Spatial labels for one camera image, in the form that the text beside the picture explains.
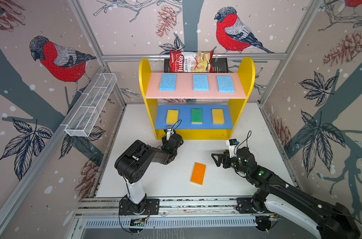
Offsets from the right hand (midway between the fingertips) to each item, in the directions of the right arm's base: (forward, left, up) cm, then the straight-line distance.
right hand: (215, 156), depth 80 cm
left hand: (+16, +26, -5) cm, 31 cm away
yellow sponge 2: (+25, -3, +5) cm, 26 cm away
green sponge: (+25, +11, +6) cm, 28 cm away
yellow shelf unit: (+16, +35, +24) cm, 45 cm away
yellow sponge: (+22, +26, +8) cm, 35 cm away
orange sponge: (-6, +9, -9) cm, 14 cm away
